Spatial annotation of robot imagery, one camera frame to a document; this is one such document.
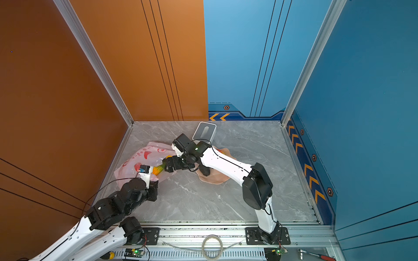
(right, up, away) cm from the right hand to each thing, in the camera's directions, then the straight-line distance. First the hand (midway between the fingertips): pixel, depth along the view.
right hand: (174, 166), depth 78 cm
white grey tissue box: (+13, +18, +32) cm, 39 cm away
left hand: (-5, -5, -4) cm, 9 cm away
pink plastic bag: (-13, +5, +3) cm, 14 cm away
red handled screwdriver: (+64, -35, -11) cm, 74 cm away
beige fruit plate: (+20, -8, +12) cm, 24 cm away
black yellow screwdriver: (-24, -35, -11) cm, 44 cm away
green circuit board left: (-16, -37, -7) cm, 41 cm away
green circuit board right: (+46, -36, -8) cm, 59 cm away
